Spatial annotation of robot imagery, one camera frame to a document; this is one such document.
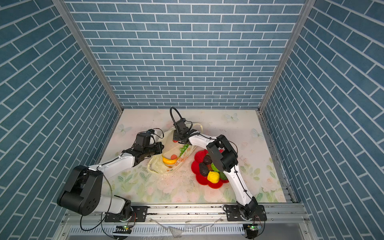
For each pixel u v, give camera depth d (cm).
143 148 71
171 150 98
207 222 72
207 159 89
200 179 83
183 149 92
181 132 80
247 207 63
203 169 84
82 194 43
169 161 89
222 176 81
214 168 85
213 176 81
